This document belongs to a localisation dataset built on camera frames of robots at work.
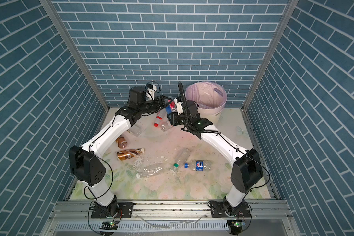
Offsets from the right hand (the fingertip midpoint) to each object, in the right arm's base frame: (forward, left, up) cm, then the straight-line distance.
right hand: (172, 115), depth 80 cm
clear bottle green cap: (-12, -7, -26) cm, 30 cm away
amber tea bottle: (-13, +27, -23) cm, 38 cm away
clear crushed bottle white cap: (-22, +10, -25) cm, 35 cm away
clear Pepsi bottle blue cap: (-18, -18, -22) cm, 34 cm away
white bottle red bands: (+17, +15, -23) cm, 32 cm away
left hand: (+3, -1, +6) cm, 7 cm away
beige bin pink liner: (+26, -23, -8) cm, 36 cm away
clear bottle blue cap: (0, 0, +6) cm, 6 cm away
